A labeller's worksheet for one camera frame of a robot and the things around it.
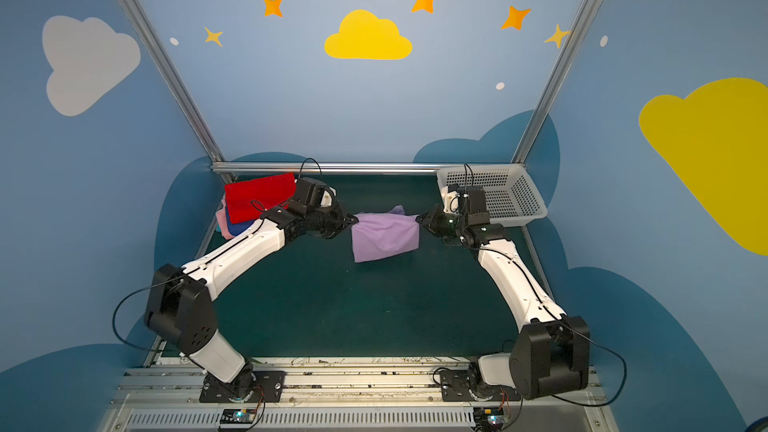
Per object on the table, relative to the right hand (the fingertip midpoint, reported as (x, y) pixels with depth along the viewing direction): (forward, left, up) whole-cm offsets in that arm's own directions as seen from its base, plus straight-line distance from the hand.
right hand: (419, 215), depth 81 cm
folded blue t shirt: (+3, +59, -16) cm, 61 cm away
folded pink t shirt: (+9, +68, -18) cm, 70 cm away
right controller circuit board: (-43, -18, -24) cm, 53 cm away
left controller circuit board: (-46, +42, -23) cm, 67 cm away
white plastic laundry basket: (+28, -38, -22) cm, 52 cm away
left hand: (-1, +16, -2) cm, 16 cm away
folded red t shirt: (+17, +60, -16) cm, 65 cm away
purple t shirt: (-3, +11, -8) cm, 14 cm away
